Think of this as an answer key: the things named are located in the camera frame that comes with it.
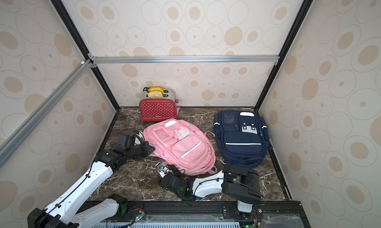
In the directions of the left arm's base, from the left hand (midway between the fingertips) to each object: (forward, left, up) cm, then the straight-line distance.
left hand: (159, 147), depth 76 cm
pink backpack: (+8, -8, -8) cm, 14 cm away
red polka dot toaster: (+34, +6, -2) cm, 35 cm away
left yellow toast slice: (+46, +9, +2) cm, 47 cm away
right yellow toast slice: (+40, +9, +2) cm, 41 cm away
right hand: (-11, -1, -11) cm, 16 cm away
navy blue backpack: (+18, -51, -16) cm, 56 cm away
